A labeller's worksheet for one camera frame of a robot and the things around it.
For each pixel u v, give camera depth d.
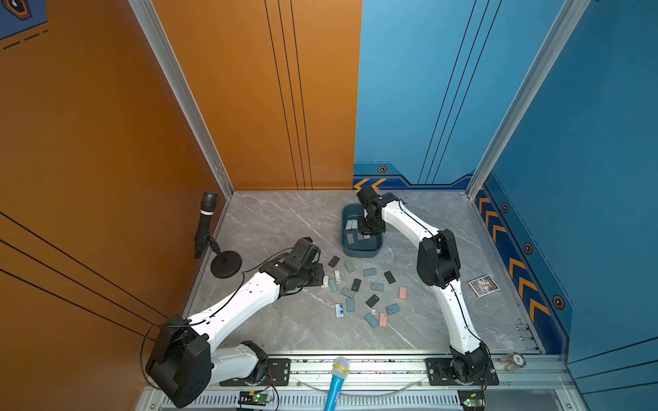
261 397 0.70
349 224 1.06
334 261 0.97
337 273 0.93
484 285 0.89
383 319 0.83
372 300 0.87
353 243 1.02
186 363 0.40
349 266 0.96
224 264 0.94
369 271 0.94
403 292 0.89
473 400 0.71
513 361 0.70
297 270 0.62
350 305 0.87
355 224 0.94
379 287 0.89
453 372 0.67
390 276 0.93
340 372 0.70
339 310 0.85
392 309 0.85
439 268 0.61
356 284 0.92
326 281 0.91
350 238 1.02
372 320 0.83
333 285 0.91
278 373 0.74
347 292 0.89
